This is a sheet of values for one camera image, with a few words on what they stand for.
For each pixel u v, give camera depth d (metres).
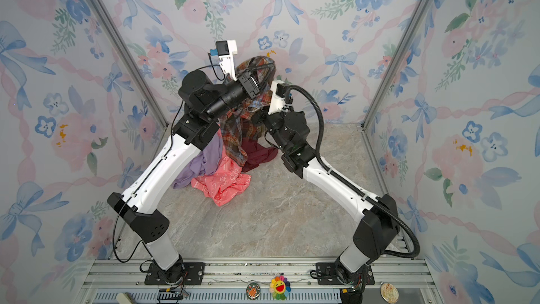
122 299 0.68
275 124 0.58
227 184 0.88
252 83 0.51
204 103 0.46
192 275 0.74
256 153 1.03
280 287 0.71
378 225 0.42
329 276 0.72
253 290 0.70
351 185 0.47
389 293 0.70
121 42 0.86
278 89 0.53
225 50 0.47
